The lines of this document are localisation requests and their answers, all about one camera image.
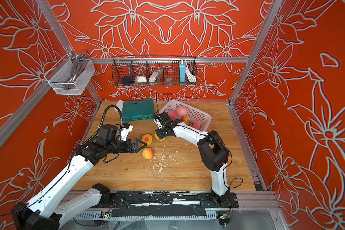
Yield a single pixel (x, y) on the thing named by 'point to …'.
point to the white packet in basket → (142, 79)
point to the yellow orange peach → (147, 153)
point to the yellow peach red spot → (147, 139)
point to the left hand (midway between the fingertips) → (140, 144)
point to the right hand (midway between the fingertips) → (156, 133)
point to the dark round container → (126, 80)
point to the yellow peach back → (157, 138)
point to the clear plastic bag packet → (155, 77)
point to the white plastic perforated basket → (203, 118)
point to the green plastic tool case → (138, 110)
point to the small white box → (120, 104)
